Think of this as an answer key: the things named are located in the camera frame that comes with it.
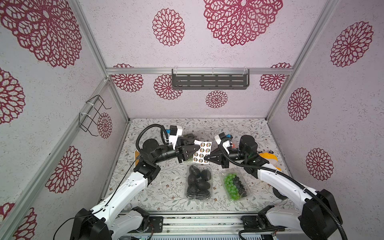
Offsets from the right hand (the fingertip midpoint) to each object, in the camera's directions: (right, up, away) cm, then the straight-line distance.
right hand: (205, 158), depth 66 cm
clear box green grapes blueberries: (+18, -17, +15) cm, 29 cm away
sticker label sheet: (0, +4, -2) cm, 5 cm away
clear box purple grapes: (-7, +10, +33) cm, 35 cm away
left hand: (-3, +6, -2) cm, 7 cm away
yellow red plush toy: (+42, -4, +22) cm, 48 cm away
